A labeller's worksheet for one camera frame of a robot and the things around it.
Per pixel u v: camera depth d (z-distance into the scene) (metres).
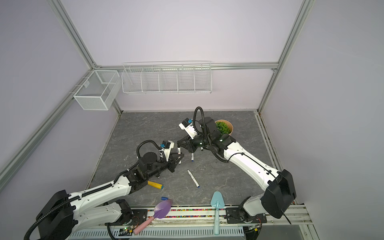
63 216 0.40
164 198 0.79
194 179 0.85
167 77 1.05
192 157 0.94
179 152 0.73
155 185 0.82
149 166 0.59
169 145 0.67
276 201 0.40
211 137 0.58
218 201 0.76
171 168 0.69
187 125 0.64
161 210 0.77
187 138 0.65
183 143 0.71
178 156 0.74
